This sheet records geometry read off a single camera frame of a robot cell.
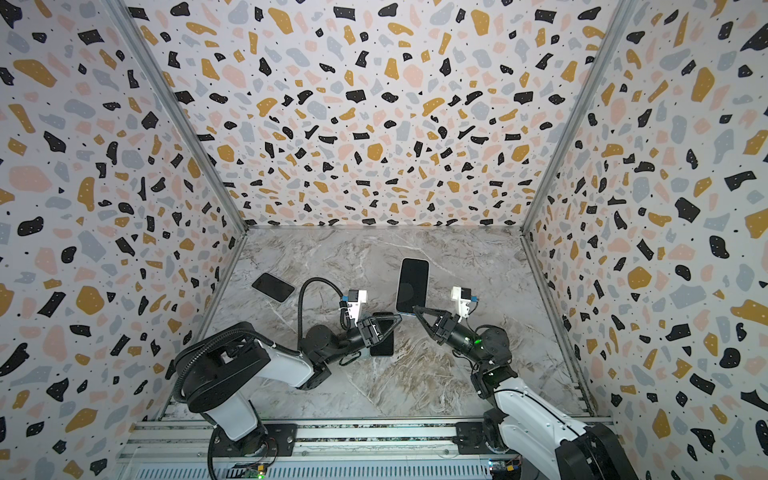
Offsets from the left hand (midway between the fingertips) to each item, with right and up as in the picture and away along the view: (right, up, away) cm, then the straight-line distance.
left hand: (400, 321), depth 70 cm
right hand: (+3, +2, -2) cm, 4 cm away
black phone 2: (+3, +8, +5) cm, 10 cm away
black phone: (-45, +4, +34) cm, 56 cm away
